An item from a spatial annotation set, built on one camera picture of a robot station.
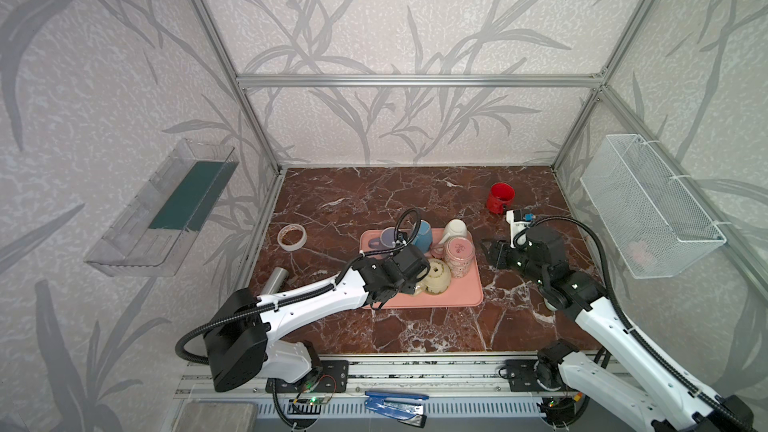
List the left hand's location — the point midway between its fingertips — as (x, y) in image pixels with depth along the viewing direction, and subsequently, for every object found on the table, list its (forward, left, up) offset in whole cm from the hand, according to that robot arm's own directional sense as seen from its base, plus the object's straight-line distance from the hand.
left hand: (411, 268), depth 81 cm
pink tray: (-3, -16, -10) cm, 19 cm away
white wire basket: (-1, -51, +23) cm, 56 cm away
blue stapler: (-31, +1, -8) cm, 32 cm away
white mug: (+14, -13, -2) cm, 20 cm away
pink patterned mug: (+5, -13, 0) cm, 14 cm away
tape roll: (+12, +38, -11) cm, 42 cm away
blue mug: (+11, -4, -2) cm, 12 cm away
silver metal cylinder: (-1, +40, -8) cm, 41 cm away
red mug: (+32, -33, -9) cm, 47 cm away
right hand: (+6, -20, +9) cm, 23 cm away
